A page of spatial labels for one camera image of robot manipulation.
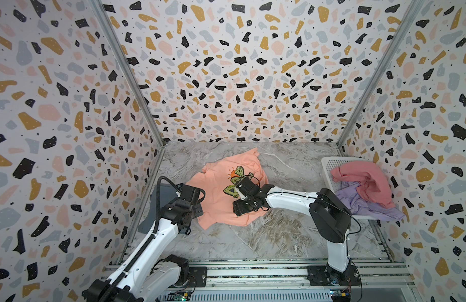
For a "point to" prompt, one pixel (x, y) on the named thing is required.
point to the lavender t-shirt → (359, 207)
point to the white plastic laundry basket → (331, 162)
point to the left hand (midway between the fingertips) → (194, 205)
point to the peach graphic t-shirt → (218, 180)
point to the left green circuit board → (179, 297)
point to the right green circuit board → (340, 292)
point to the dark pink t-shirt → (376, 187)
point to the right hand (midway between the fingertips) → (235, 205)
